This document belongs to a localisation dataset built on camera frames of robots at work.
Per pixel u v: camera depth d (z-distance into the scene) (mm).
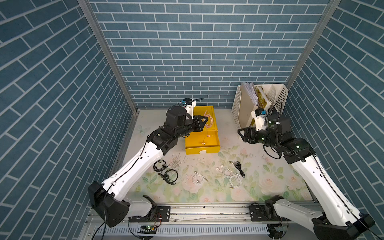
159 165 909
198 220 732
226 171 887
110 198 377
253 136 598
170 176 866
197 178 848
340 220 372
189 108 617
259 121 608
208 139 866
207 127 678
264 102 893
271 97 1019
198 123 587
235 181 848
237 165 907
